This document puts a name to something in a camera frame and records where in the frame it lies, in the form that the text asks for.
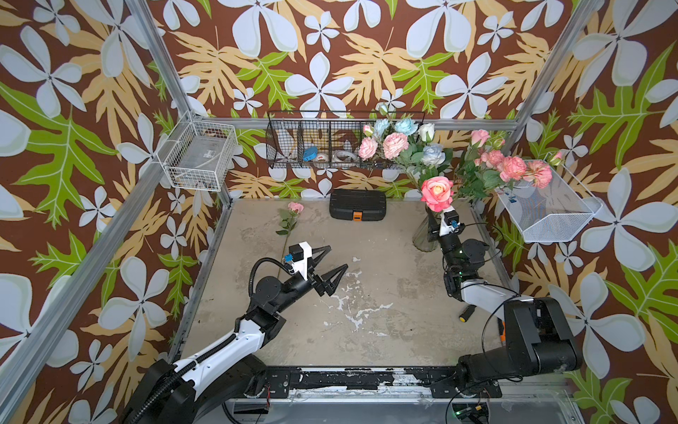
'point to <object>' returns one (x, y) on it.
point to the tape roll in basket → (346, 155)
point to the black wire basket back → (322, 140)
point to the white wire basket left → (199, 155)
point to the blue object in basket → (310, 153)
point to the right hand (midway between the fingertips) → (435, 206)
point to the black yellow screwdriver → (467, 313)
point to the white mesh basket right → (555, 213)
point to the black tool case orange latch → (357, 205)
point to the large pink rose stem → (294, 209)
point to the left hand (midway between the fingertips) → (337, 255)
